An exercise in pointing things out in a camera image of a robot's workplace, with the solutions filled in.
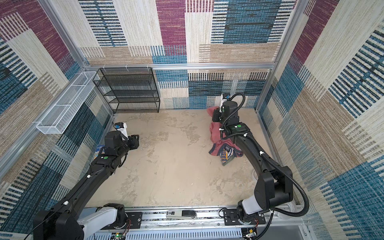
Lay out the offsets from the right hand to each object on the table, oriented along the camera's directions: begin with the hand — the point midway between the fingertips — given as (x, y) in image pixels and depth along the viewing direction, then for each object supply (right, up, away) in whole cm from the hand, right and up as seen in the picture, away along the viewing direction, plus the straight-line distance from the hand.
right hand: (217, 110), depth 83 cm
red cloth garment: (+2, -18, +11) cm, 22 cm away
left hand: (-45, -13, -1) cm, 46 cm away
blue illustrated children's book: (-72, -25, +11) cm, 78 cm away
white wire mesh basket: (-76, +2, -7) cm, 77 cm away
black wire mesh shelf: (-59, +17, +27) cm, 67 cm away
